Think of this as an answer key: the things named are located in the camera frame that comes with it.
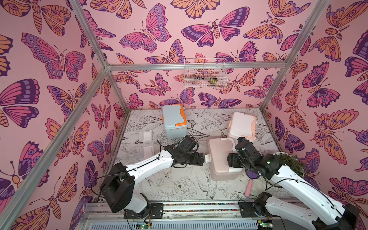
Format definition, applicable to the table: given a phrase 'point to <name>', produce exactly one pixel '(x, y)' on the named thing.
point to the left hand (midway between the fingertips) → (200, 160)
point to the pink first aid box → (220, 148)
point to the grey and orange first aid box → (174, 120)
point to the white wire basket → (207, 73)
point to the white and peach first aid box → (243, 125)
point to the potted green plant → (292, 161)
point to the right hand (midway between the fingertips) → (232, 158)
